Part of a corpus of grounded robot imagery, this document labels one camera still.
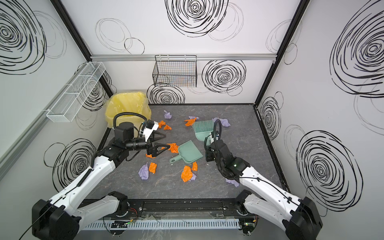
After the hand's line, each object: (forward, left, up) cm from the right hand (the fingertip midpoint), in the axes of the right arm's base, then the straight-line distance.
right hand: (204, 148), depth 79 cm
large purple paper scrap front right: (-13, -16, -14) cm, 25 cm away
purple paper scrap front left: (-9, +34, -14) cm, 38 cm away
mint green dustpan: (+5, +10, -15) cm, 19 cm away
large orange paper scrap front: (-9, +10, -14) cm, 19 cm away
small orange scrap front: (-5, +5, -14) cm, 16 cm away
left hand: (-2, +18, +10) cm, 21 cm away
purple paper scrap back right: (+29, -15, -13) cm, 35 cm away
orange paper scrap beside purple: (-5, +30, -14) cm, 34 cm away
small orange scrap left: (-10, +25, +11) cm, 29 cm away
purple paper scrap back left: (+32, +26, -11) cm, 43 cm away
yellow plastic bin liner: (+30, +50, +5) cm, 58 cm away
